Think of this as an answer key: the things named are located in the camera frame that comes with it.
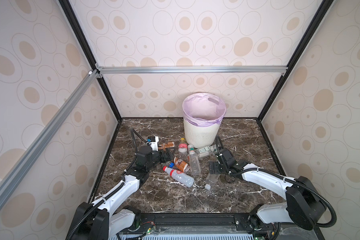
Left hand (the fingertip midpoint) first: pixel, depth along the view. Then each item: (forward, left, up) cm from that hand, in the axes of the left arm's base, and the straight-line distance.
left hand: (173, 147), depth 80 cm
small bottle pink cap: (+8, -5, -16) cm, 19 cm away
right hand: (-4, -25, -14) cm, 29 cm away
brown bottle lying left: (+10, +6, -14) cm, 18 cm away
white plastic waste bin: (+11, -16, -5) cm, 20 cm away
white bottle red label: (-11, -3, -14) cm, 18 cm away
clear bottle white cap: (-2, -12, -17) cm, 21 cm away
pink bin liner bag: (+29, -19, 0) cm, 35 cm away
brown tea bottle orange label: (-3, -4, -14) cm, 15 cm away
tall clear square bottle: (-12, -21, -16) cm, 29 cm away
